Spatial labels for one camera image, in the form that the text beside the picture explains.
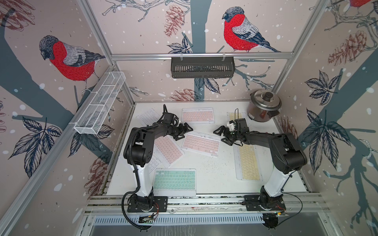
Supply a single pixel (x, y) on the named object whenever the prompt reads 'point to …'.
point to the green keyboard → (174, 182)
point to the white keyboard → (148, 117)
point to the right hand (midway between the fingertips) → (217, 134)
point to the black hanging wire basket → (203, 67)
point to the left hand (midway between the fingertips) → (191, 130)
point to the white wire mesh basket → (102, 98)
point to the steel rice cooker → (263, 105)
